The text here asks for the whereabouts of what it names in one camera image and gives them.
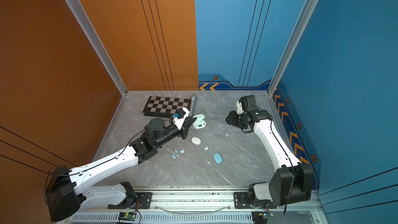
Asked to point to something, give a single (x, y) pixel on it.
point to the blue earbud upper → (176, 151)
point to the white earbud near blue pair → (182, 151)
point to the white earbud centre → (206, 148)
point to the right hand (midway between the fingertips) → (227, 119)
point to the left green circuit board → (127, 216)
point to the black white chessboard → (164, 106)
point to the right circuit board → (260, 217)
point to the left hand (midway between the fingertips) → (194, 116)
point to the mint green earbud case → (199, 122)
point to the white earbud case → (196, 140)
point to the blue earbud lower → (173, 156)
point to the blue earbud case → (217, 158)
